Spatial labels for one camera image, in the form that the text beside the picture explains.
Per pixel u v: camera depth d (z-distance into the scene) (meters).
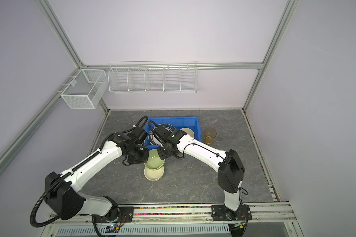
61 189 0.40
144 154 0.71
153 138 0.64
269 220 0.72
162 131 0.62
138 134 0.63
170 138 0.56
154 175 0.81
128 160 0.71
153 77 0.99
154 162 0.81
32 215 0.36
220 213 0.74
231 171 0.45
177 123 1.09
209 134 1.05
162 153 0.71
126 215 0.74
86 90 1.00
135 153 0.65
